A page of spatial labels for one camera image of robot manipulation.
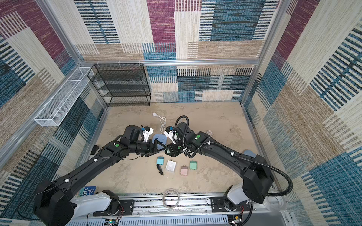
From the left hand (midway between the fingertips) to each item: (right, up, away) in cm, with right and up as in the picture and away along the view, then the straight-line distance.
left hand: (163, 149), depth 76 cm
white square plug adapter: (+3, -12, +10) cm, 16 cm away
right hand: (+4, -2, +2) cm, 5 cm away
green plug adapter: (+17, -12, +10) cm, 23 cm away
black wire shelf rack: (-37, +42, +36) cm, 67 cm away
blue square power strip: (-4, +3, +21) cm, 22 cm away
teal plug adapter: (-3, -10, +12) cm, 16 cm away
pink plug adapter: (+11, -14, +9) cm, 20 cm away
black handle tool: (-45, -3, +14) cm, 47 cm away
